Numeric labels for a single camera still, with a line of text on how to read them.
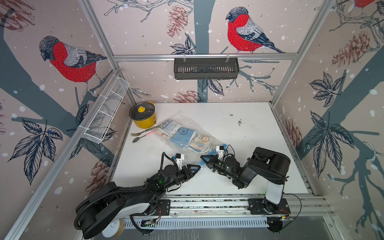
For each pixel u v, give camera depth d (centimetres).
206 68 103
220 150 84
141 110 100
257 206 73
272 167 49
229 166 68
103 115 76
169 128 102
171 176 63
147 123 104
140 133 102
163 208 73
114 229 64
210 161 78
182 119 111
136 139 101
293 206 76
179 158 78
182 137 98
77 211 43
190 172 71
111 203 43
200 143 95
